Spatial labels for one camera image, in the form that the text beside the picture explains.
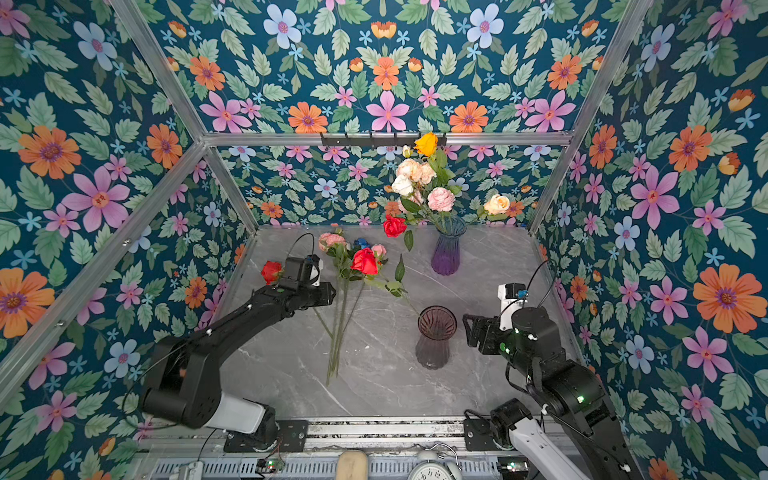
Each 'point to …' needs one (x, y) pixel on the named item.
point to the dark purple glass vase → (436, 325)
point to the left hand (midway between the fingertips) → (335, 284)
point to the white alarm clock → (437, 462)
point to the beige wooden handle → (352, 465)
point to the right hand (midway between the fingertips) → (477, 316)
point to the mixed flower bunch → (333, 244)
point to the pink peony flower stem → (442, 200)
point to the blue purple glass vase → (446, 253)
